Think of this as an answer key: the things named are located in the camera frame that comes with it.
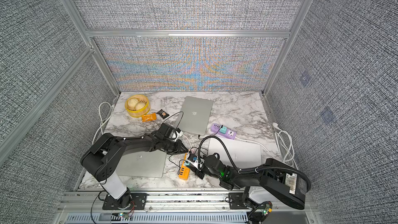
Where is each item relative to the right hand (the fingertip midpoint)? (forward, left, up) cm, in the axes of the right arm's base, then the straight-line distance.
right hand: (189, 158), depth 80 cm
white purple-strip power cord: (+14, -59, -11) cm, 62 cm away
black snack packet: (+33, +19, -7) cm, 39 cm away
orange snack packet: (+30, +27, -6) cm, 41 cm away
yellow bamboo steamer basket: (+33, +39, -4) cm, 52 cm away
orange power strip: (-5, +3, -5) cm, 7 cm away
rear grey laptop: (+32, -3, -8) cm, 33 cm away
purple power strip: (+17, -24, -5) cm, 30 cm away
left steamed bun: (+40, +40, -2) cm, 56 cm away
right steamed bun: (+36, +34, -1) cm, 50 cm away
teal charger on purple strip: (+17, -20, 0) cm, 26 cm away
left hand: (+5, 0, -4) cm, 7 cm away
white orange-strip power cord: (+29, +55, -6) cm, 63 cm away
